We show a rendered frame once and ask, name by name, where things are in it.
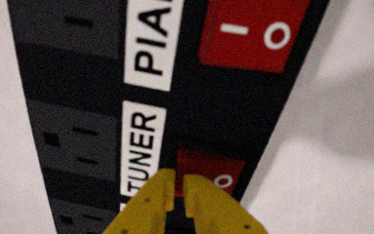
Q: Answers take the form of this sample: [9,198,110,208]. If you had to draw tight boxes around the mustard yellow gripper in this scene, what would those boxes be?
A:
[103,169,269,234]

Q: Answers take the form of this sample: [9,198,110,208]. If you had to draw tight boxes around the black power strip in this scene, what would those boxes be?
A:
[6,0,331,234]

